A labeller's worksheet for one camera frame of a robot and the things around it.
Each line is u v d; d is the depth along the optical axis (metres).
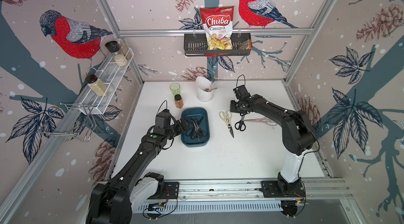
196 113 1.01
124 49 0.85
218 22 0.81
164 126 0.64
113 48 0.78
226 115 1.01
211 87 1.06
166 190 0.73
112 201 0.38
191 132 0.93
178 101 1.00
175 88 1.13
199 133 0.92
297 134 0.50
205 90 1.05
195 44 0.95
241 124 0.96
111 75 0.90
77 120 0.66
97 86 0.66
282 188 0.65
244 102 0.70
